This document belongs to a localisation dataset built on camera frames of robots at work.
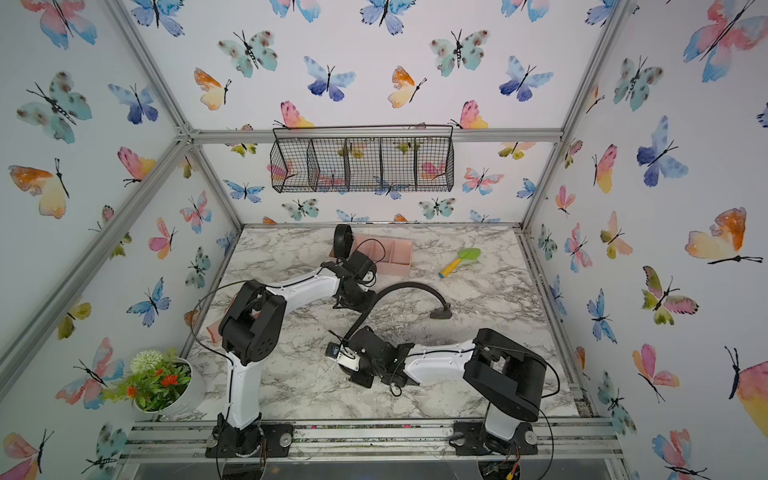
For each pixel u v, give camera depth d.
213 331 0.91
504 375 0.45
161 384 0.67
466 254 1.10
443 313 0.95
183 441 0.75
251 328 0.53
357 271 0.79
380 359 0.65
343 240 1.00
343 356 0.71
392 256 1.14
